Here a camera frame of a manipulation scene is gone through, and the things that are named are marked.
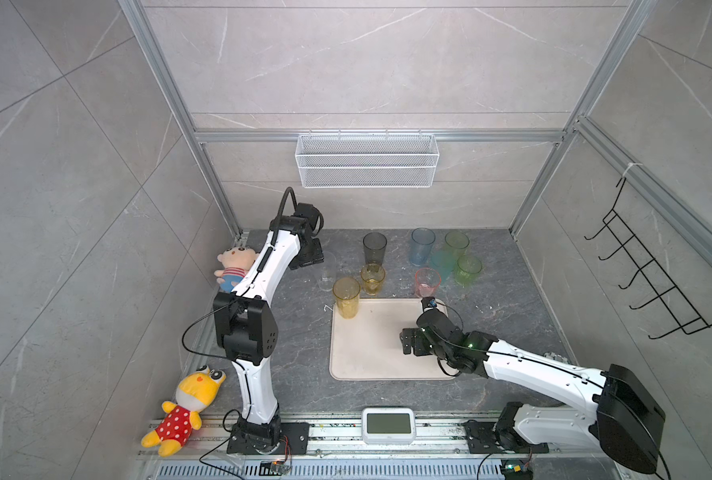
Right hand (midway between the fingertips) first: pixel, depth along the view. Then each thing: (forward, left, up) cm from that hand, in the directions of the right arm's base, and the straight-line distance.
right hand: (412, 333), depth 84 cm
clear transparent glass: (+25, +27, -6) cm, 37 cm away
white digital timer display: (-23, +9, -3) cm, 24 cm away
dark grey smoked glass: (+28, +10, +6) cm, 31 cm away
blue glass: (+31, -7, +4) cm, 32 cm away
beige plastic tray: (-1, +13, -8) cm, 15 cm away
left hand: (+22, +30, +11) cm, 38 cm away
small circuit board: (-30, +37, -7) cm, 48 cm away
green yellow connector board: (-32, -22, -8) cm, 39 cm away
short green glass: (+27, -24, -7) cm, 37 cm away
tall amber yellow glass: (+11, +19, +5) cm, 23 cm away
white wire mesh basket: (+53, +11, +23) cm, 59 cm away
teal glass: (+27, -15, -1) cm, 31 cm away
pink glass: (+21, -8, -4) cm, 23 cm away
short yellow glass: (+23, +11, -4) cm, 26 cm away
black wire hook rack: (-11, -51, +26) cm, 58 cm away
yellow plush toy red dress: (-15, +58, 0) cm, 59 cm away
